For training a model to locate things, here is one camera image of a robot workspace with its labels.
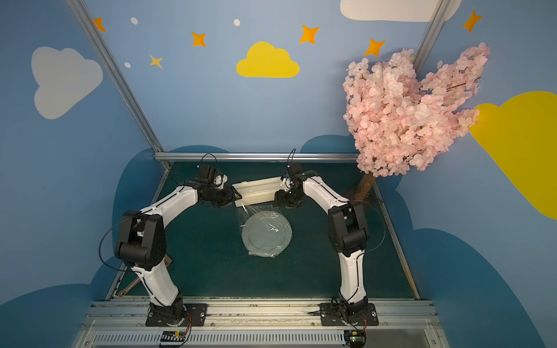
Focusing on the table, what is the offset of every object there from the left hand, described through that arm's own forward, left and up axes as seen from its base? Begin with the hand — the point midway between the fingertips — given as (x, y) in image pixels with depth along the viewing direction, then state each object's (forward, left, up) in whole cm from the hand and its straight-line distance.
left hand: (237, 196), depth 94 cm
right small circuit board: (-50, -47, -13) cm, 69 cm away
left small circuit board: (-50, +16, -13) cm, 54 cm away
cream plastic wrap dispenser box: (+6, -8, -4) cm, 11 cm away
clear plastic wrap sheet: (-2, -5, -7) cm, 9 cm away
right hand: (-1, -20, -3) cm, 20 cm away
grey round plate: (-13, -13, -10) cm, 21 cm away
